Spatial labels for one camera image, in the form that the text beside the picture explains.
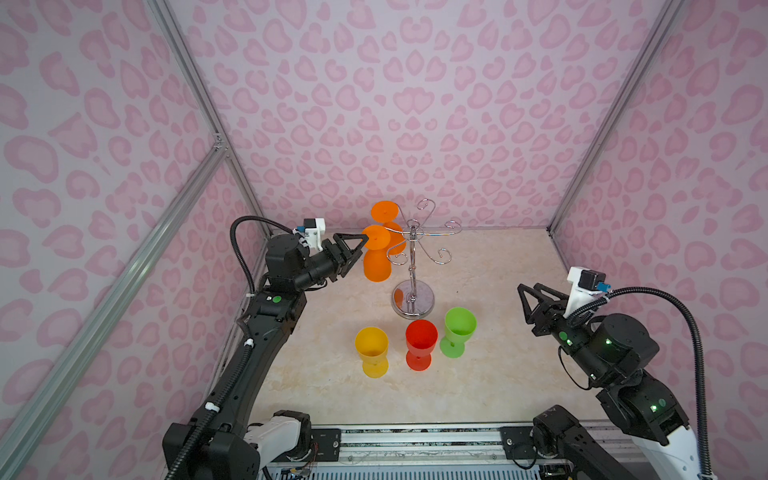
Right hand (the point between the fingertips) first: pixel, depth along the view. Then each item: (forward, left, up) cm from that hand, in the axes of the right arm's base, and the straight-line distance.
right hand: (525, 286), depth 60 cm
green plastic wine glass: (+4, +9, -27) cm, 29 cm away
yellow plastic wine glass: (-2, +33, -25) cm, 42 cm away
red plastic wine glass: (-2, +20, -21) cm, 29 cm away
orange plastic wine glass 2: (+25, +29, -3) cm, 39 cm away
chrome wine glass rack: (+17, +21, -34) cm, 44 cm away
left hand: (+11, +33, +2) cm, 35 cm away
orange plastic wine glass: (+17, +32, -13) cm, 38 cm away
